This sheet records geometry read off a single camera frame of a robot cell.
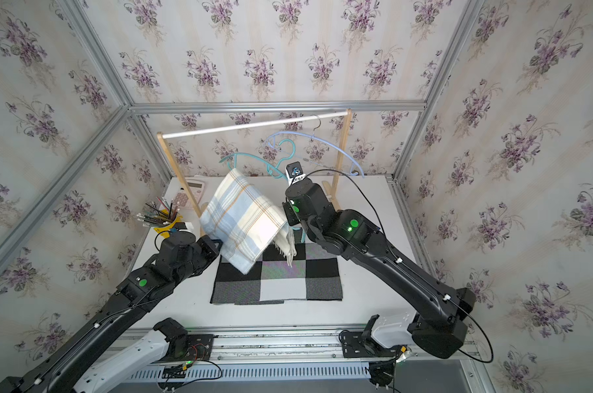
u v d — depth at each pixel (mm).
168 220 931
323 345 749
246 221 675
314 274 885
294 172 520
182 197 1108
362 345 646
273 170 650
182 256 530
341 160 930
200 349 725
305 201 435
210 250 634
